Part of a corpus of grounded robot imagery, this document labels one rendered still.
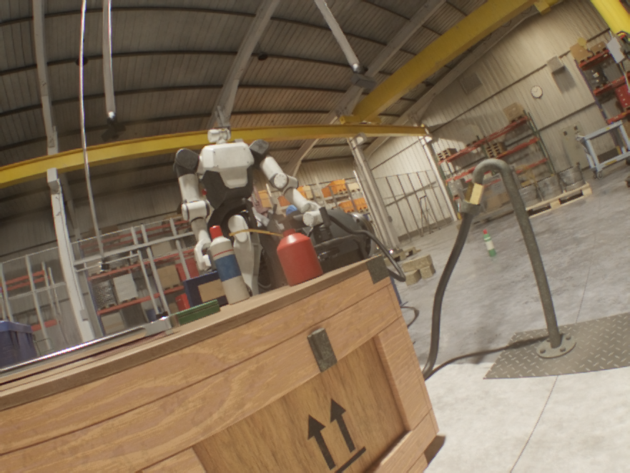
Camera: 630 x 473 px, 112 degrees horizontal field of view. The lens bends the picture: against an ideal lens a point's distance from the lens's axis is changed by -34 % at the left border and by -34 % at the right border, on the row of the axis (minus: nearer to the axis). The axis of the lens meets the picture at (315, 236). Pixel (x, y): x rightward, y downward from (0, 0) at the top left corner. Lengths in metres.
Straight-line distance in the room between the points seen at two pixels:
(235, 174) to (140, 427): 1.39
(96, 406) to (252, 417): 0.21
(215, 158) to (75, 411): 1.40
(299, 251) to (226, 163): 1.04
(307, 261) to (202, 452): 0.41
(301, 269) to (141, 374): 0.39
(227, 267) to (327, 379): 0.49
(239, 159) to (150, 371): 1.38
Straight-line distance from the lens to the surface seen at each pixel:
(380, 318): 0.60
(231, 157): 1.65
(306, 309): 0.49
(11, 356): 0.79
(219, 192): 1.60
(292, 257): 0.65
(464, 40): 12.86
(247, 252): 1.56
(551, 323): 1.02
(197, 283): 1.05
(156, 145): 10.36
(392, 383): 0.63
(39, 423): 0.40
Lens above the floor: 0.49
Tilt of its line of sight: 5 degrees up
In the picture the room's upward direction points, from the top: 20 degrees counter-clockwise
